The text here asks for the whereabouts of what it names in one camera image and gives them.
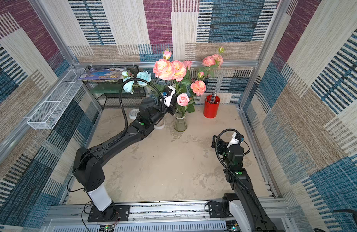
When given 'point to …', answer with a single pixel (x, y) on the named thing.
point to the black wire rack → (105, 90)
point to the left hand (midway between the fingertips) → (178, 94)
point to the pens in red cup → (213, 98)
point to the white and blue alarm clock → (133, 113)
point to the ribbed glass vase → (180, 124)
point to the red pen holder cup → (210, 106)
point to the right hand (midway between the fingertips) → (221, 141)
